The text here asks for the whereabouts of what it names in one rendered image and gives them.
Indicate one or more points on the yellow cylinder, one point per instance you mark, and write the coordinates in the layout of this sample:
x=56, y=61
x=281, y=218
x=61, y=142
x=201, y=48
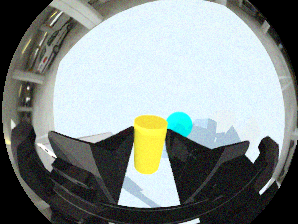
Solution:
x=149, y=137

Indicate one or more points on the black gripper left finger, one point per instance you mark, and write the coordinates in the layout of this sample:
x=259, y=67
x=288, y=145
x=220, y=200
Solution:
x=107, y=159

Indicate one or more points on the cyan circle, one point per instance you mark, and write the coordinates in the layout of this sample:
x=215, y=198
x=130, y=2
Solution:
x=180, y=122

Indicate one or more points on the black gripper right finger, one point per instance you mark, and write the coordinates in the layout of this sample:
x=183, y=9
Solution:
x=193, y=164

